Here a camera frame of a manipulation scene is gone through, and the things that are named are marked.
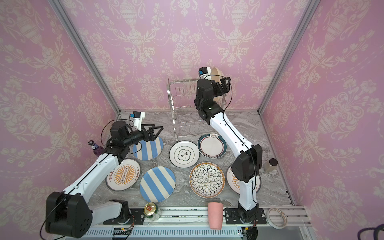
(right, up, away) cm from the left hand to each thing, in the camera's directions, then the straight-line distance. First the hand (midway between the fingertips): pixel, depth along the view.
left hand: (158, 127), depth 77 cm
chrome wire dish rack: (+12, +7, +39) cm, 42 cm away
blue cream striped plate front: (-3, -32, +9) cm, 33 cm away
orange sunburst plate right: (+41, -32, +8) cm, 52 cm away
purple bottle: (-36, -13, +6) cm, 38 cm away
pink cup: (+28, -40, -5) cm, 49 cm away
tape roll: (+55, -46, -5) cm, 72 cm away
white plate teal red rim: (+30, -13, +24) cm, 41 cm away
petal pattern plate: (+26, -30, +9) cm, 41 cm away
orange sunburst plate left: (-23, -29, +11) cm, 38 cm away
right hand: (+33, +23, -4) cm, 40 cm away
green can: (-1, -36, -9) cm, 38 cm away
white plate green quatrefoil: (+12, -18, +20) cm, 29 cm away
